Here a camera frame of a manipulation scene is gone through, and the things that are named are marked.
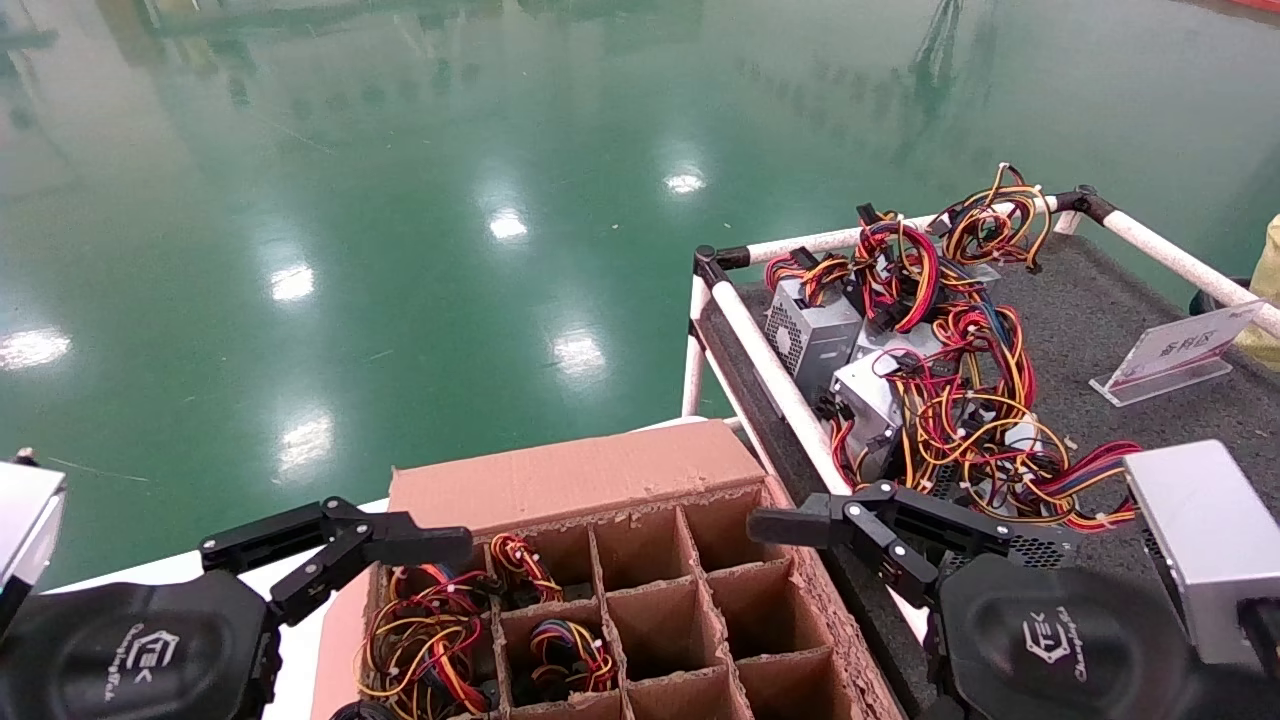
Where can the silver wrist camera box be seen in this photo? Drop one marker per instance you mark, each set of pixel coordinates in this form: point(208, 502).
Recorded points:
point(1200, 540)
point(25, 520)

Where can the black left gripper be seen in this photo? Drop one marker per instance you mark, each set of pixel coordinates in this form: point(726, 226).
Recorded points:
point(140, 650)

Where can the brown cardboard divider box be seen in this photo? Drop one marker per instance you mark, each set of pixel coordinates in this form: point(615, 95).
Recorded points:
point(560, 480)

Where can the person in yellow jacket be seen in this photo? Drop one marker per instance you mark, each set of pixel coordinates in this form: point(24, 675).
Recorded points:
point(1268, 290)

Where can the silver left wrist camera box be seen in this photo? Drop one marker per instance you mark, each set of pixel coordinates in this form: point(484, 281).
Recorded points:
point(25, 520)

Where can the clear acrylic sign holder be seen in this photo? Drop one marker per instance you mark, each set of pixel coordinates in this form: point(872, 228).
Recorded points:
point(1180, 350)

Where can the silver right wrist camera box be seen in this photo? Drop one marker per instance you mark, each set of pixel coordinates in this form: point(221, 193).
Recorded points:
point(1200, 540)

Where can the dark power supply fan grille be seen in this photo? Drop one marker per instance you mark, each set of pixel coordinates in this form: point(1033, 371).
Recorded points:
point(1045, 548)

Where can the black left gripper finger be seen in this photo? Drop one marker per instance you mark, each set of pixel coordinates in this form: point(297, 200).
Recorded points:
point(420, 540)

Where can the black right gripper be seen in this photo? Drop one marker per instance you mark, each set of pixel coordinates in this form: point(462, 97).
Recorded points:
point(1060, 640)

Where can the grey power supply honeycomb vent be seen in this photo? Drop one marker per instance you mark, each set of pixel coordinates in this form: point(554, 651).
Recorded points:
point(820, 340)

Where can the white pipe cart frame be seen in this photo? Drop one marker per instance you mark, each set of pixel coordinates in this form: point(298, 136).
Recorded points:
point(765, 362)

